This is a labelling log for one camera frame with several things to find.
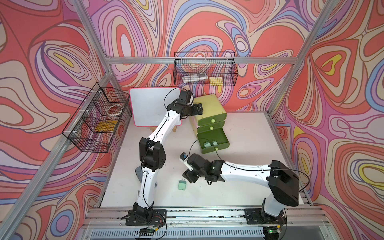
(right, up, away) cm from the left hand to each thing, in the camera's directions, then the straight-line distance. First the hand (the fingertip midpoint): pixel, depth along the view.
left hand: (198, 109), depth 93 cm
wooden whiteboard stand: (-17, -13, +15) cm, 26 cm away
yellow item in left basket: (-47, -11, -21) cm, 52 cm away
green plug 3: (-9, -43, -10) cm, 46 cm away
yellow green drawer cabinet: (+9, -4, -2) cm, 10 cm away
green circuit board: (-25, -61, -22) cm, 70 cm away
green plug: (+6, -23, +6) cm, 24 cm away
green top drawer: (+9, -6, -2) cm, 11 cm away
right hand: (-5, -37, -11) cm, 39 cm away
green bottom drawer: (+14, -17, +9) cm, 24 cm away
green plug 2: (+11, -22, +4) cm, 25 cm away
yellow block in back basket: (+11, +18, -1) cm, 21 cm away
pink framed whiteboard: (-35, +5, +13) cm, 37 cm away
